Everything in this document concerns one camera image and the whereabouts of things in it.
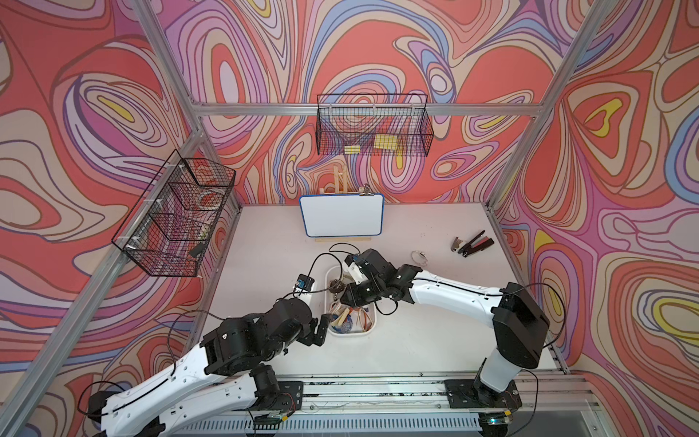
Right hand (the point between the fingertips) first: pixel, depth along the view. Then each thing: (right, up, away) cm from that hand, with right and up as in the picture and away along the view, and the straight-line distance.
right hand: (344, 308), depth 80 cm
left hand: (-6, +2, -12) cm, 14 cm away
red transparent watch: (+6, -5, +5) cm, 9 cm away
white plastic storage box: (-2, -2, +6) cm, 7 cm away
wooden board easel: (-3, +42, +38) cm, 57 cm away
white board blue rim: (-1, +29, +18) cm, 34 cm away
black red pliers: (+46, +16, +24) cm, 55 cm away
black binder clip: (+7, +36, +9) cm, 38 cm away
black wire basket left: (-49, +23, -6) cm, 54 cm away
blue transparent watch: (0, -6, +2) cm, 7 cm away
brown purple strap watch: (-3, +3, +11) cm, 12 cm away
